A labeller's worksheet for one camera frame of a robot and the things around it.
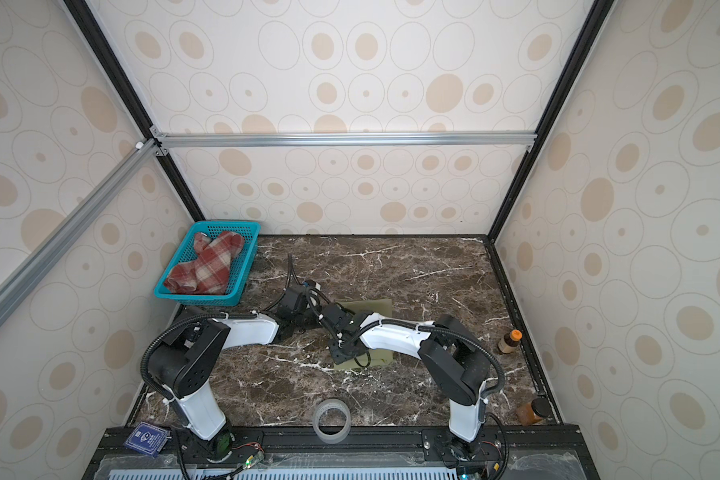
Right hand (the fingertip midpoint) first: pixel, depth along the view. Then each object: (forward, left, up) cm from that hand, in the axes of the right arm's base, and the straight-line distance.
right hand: (342, 353), depth 88 cm
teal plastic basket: (+35, +56, +8) cm, 66 cm away
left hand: (+13, +1, +4) cm, 13 cm away
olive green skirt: (-8, -8, +16) cm, 19 cm away
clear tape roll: (-22, -1, +2) cm, 22 cm away
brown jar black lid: (-18, -47, +6) cm, 51 cm away
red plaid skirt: (+26, +45, +7) cm, 52 cm away
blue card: (-22, +46, +2) cm, 52 cm away
